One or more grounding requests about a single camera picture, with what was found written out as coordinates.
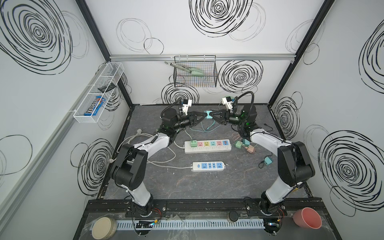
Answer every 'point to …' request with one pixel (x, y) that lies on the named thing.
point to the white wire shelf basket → (110, 73)
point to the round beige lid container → (104, 228)
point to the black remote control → (110, 86)
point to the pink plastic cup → (307, 217)
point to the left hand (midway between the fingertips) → (208, 117)
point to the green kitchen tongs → (194, 71)
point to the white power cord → (139, 132)
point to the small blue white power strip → (198, 166)
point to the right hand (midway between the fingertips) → (209, 115)
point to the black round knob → (233, 215)
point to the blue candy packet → (95, 106)
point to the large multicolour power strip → (208, 146)
